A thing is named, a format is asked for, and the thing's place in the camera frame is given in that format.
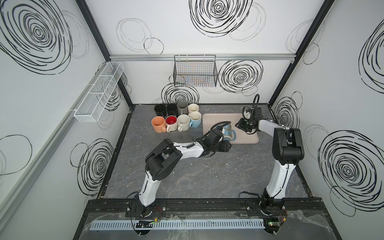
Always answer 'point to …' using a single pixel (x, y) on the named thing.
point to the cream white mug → (171, 121)
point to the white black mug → (160, 110)
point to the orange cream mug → (159, 124)
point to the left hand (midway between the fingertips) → (231, 146)
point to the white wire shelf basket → (91, 107)
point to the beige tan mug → (183, 120)
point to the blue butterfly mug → (229, 134)
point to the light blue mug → (195, 118)
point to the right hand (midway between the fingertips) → (235, 124)
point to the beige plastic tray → (242, 137)
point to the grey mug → (182, 108)
